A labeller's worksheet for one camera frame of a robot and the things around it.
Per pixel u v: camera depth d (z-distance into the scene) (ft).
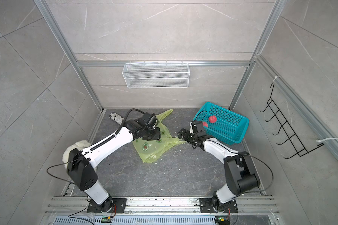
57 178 1.52
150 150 2.78
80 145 2.52
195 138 2.30
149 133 2.23
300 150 1.89
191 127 2.75
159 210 2.39
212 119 3.51
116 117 3.62
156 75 3.29
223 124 3.62
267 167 1.46
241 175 1.46
